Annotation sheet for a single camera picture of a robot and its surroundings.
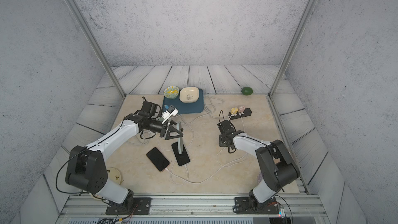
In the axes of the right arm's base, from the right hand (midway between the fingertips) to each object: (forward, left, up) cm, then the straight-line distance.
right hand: (226, 140), depth 93 cm
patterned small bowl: (+39, +39, +2) cm, 55 cm away
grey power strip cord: (+24, +11, -2) cm, 26 cm away
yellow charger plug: (+19, -7, +5) cm, 21 cm away
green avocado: (+41, -19, +1) cm, 45 cm away
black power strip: (+21, -17, 0) cm, 27 cm away
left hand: (-7, +23, +19) cm, 31 cm away
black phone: (-11, +26, -2) cm, 28 cm away
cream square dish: (+37, +25, +1) cm, 44 cm away
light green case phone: (-11, +24, +20) cm, 32 cm away
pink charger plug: (+21, -12, +3) cm, 25 cm away
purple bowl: (-31, -6, +32) cm, 45 cm away
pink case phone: (-13, +37, -2) cm, 39 cm away
